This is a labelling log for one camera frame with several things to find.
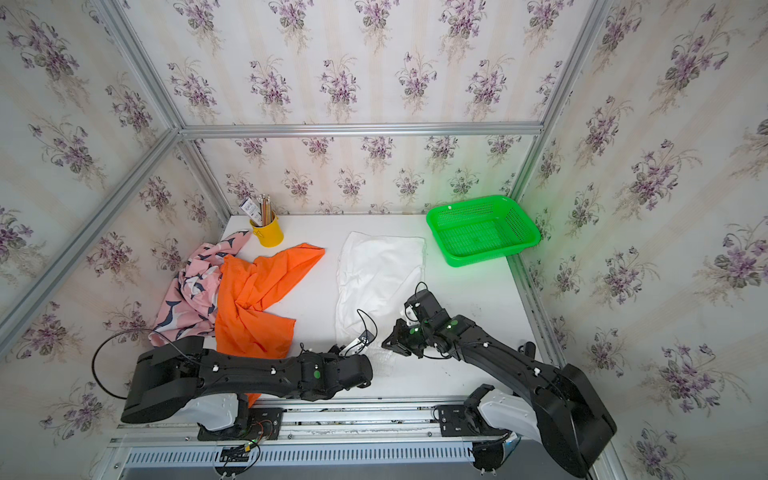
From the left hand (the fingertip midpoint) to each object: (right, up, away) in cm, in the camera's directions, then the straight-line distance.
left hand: (359, 363), depth 81 cm
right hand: (+7, +5, -4) cm, 10 cm away
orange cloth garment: (-36, +19, +9) cm, 42 cm away
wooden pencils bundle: (-35, +45, +23) cm, 62 cm away
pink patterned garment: (-53, +14, +8) cm, 55 cm away
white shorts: (+5, +22, +20) cm, 29 cm away
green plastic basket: (+42, +39, +33) cm, 66 cm away
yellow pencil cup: (-34, +36, +23) cm, 55 cm away
